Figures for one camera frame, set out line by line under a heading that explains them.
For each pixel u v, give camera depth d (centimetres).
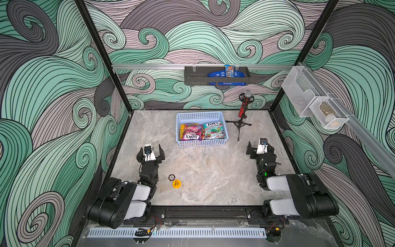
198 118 127
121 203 43
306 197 43
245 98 96
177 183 83
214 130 99
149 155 70
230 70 90
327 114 64
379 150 51
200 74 95
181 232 70
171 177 86
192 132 98
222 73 92
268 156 68
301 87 79
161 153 79
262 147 75
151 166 66
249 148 81
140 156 76
